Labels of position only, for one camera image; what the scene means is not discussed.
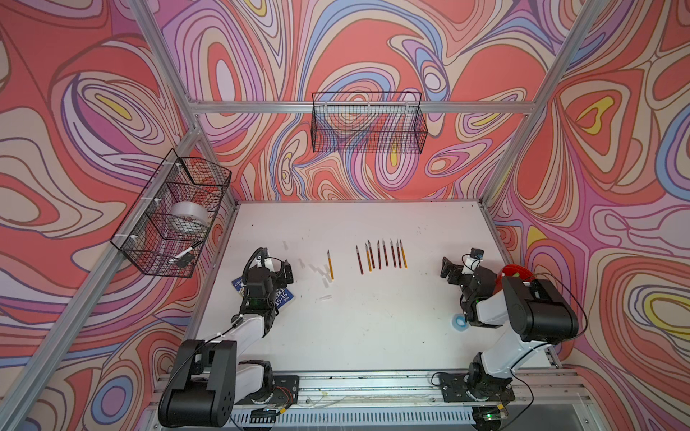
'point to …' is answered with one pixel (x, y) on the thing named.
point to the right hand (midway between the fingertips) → (456, 266)
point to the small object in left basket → (183, 259)
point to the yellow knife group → (368, 258)
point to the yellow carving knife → (403, 255)
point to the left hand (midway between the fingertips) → (275, 263)
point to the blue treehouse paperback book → (283, 295)
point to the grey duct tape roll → (192, 209)
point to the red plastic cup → (509, 270)
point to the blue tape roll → (459, 322)
